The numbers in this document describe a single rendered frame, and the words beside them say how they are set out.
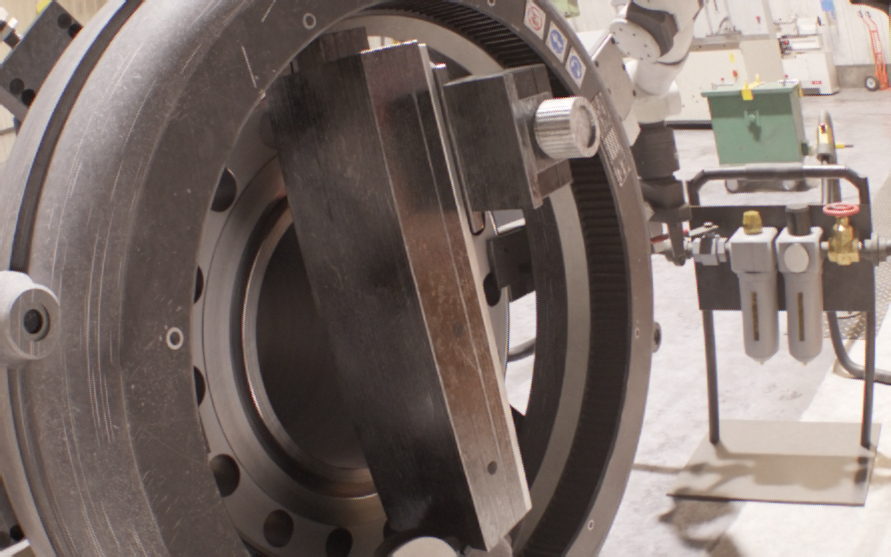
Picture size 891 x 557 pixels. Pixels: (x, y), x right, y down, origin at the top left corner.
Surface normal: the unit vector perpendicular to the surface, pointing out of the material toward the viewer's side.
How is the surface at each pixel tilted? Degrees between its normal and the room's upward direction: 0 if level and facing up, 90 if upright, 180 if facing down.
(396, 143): 90
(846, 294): 90
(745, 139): 90
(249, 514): 90
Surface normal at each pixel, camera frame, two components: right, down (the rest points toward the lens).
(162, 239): 0.81, 0.00
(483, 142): -0.55, 0.37
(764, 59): 0.61, 0.10
